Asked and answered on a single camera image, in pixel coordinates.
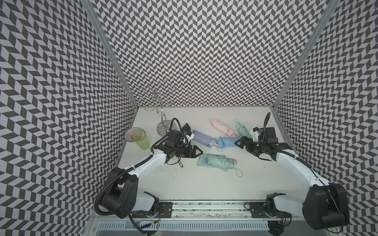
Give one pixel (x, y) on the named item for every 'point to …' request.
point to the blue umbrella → (225, 142)
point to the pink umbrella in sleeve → (222, 127)
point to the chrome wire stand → (158, 95)
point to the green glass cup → (139, 136)
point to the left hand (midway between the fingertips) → (198, 154)
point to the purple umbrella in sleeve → (203, 138)
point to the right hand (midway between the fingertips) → (240, 148)
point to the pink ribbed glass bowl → (128, 133)
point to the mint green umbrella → (219, 162)
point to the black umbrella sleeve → (186, 127)
